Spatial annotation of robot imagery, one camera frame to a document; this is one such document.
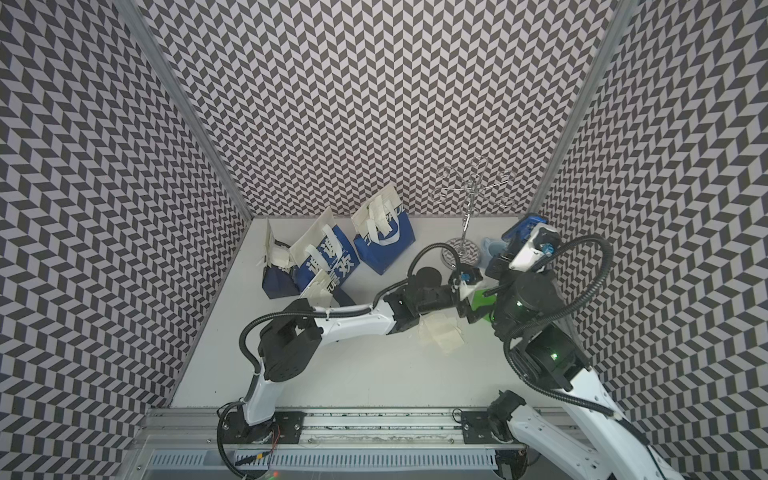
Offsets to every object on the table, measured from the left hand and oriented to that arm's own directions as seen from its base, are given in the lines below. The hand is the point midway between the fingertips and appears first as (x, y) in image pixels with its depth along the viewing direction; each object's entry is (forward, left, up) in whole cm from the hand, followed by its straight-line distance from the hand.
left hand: (493, 289), depth 72 cm
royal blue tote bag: (+25, +28, -6) cm, 39 cm away
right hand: (0, -1, +18) cm, 18 cm away
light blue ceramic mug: (+25, -9, -15) cm, 30 cm away
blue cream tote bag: (+18, +46, -7) cm, 50 cm away
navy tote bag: (+2, +43, -4) cm, 44 cm away
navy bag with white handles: (+12, +61, -13) cm, 63 cm away
